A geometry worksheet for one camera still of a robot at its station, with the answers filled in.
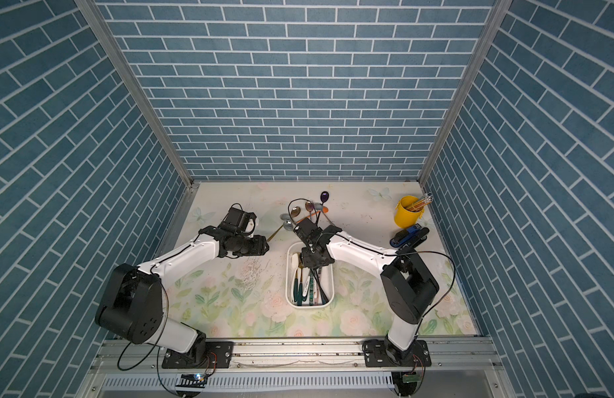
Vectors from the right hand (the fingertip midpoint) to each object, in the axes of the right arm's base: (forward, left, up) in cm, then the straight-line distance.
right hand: (313, 262), depth 88 cm
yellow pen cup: (+23, -36, -1) cm, 43 cm away
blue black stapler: (+16, -38, -4) cm, 41 cm away
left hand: (+3, +17, +2) cm, 17 cm away
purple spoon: (+37, -2, -5) cm, 37 cm away
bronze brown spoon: (+18, +13, -3) cm, 22 cm away
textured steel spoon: (+24, +15, -5) cm, 29 cm away
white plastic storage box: (-8, +1, -3) cm, 9 cm away
